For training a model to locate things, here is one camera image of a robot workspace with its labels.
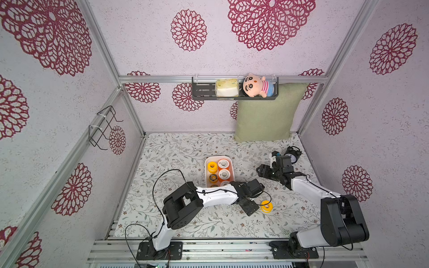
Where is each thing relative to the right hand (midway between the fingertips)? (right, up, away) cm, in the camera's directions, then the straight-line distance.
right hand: (261, 168), depth 92 cm
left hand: (-9, -18, -6) cm, 21 cm away
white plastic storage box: (-23, -2, +6) cm, 24 cm away
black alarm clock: (+22, +8, +8) cm, 25 cm away
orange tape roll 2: (-20, -4, +3) cm, 21 cm away
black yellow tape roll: (-26, -7, +5) cm, 27 cm away
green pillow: (+8, +28, +10) cm, 31 cm away
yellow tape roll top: (-27, 0, +6) cm, 28 cm away
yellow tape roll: (0, -20, -7) cm, 22 cm away
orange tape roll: (-20, +2, +6) cm, 21 cm away
